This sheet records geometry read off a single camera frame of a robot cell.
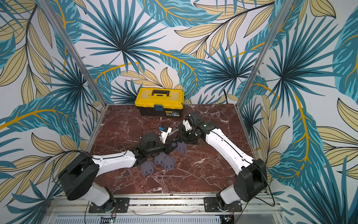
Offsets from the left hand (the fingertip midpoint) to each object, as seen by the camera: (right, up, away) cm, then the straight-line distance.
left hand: (179, 145), depth 79 cm
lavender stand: (+1, 0, -4) cm, 4 cm away
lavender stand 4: (-7, -13, +10) cm, 17 cm away
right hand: (0, +3, 0) cm, 3 cm away
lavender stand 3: (-13, -10, +9) cm, 19 cm away
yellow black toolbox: (-14, +27, +22) cm, 37 cm away
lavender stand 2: (-19, -15, +6) cm, 25 cm away
